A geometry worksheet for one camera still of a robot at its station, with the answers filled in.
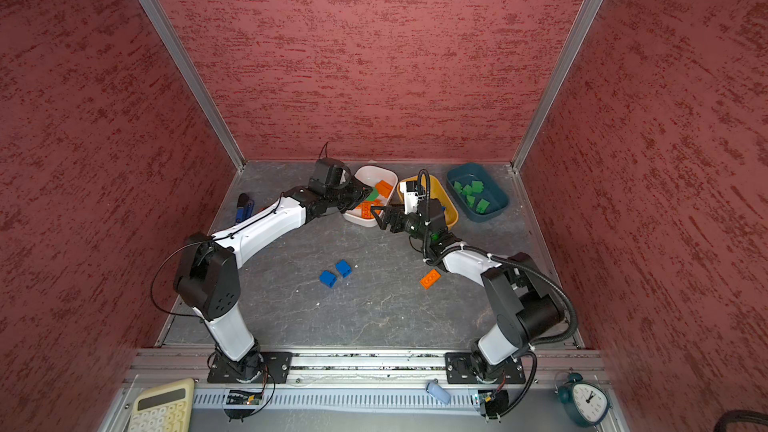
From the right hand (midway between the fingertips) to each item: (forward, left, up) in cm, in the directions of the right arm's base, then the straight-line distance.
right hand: (378, 212), depth 85 cm
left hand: (+5, +2, +2) cm, 6 cm away
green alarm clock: (-46, -47, -14) cm, 67 cm away
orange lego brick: (-1, +3, +3) cm, 4 cm away
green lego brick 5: (+14, -33, -14) cm, 39 cm away
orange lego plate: (+20, -2, -12) cm, 23 cm away
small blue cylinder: (-42, -13, -13) cm, 46 cm away
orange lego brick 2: (-14, -15, -17) cm, 26 cm away
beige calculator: (-44, +50, -14) cm, 68 cm away
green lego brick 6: (+20, -33, -15) cm, 41 cm away
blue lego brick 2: (-9, +12, -17) cm, 23 cm away
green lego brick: (+6, +1, +2) cm, 6 cm away
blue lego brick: (-13, +16, -16) cm, 26 cm away
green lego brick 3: (+21, -37, -15) cm, 45 cm away
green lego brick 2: (+21, -29, -14) cm, 39 cm away
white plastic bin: (+26, +3, -12) cm, 29 cm away
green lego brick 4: (+12, -37, -15) cm, 42 cm away
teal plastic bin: (+19, -43, -15) cm, 49 cm away
